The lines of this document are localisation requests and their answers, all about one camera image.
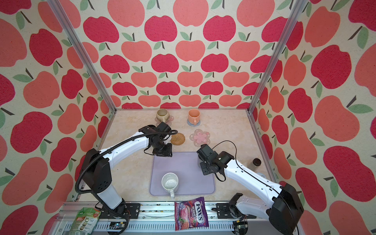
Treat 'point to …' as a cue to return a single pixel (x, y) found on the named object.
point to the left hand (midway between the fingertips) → (172, 156)
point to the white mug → (170, 183)
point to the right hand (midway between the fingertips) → (209, 165)
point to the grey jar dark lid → (256, 162)
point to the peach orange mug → (194, 116)
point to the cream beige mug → (162, 115)
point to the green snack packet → (85, 221)
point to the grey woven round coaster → (190, 124)
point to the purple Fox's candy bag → (192, 213)
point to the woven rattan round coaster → (178, 139)
